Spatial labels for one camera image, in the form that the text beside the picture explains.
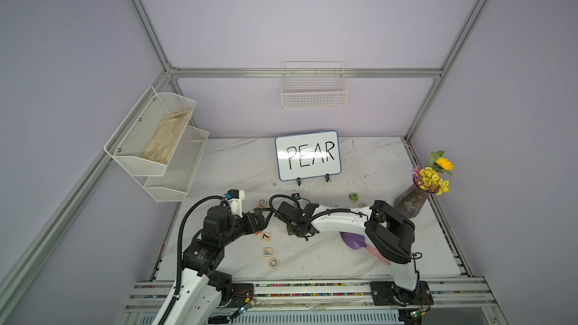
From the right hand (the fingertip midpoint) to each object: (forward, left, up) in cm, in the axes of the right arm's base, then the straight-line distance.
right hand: (290, 229), depth 89 cm
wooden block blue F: (-9, +8, +2) cm, 13 cm away
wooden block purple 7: (-3, +10, +1) cm, 10 cm away
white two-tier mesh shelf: (+16, +48, +12) cm, 52 cm away
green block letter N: (+13, -28, +2) cm, 31 cm away
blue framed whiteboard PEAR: (+31, -8, +10) cm, 33 cm away
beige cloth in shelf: (+18, +44, +32) cm, 57 cm away
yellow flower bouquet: (+7, -50, +24) cm, 56 cm away
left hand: (-2, +9, +16) cm, 19 cm away
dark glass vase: (+6, -46, +11) cm, 48 cm away
